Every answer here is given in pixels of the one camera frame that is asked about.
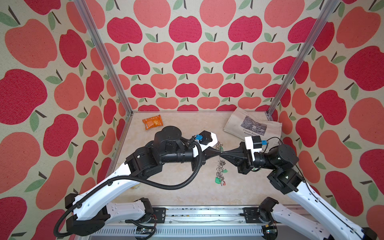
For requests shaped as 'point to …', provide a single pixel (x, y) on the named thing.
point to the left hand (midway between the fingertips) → (220, 154)
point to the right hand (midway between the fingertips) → (225, 152)
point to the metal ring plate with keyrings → (219, 179)
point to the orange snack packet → (153, 122)
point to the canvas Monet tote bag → (241, 125)
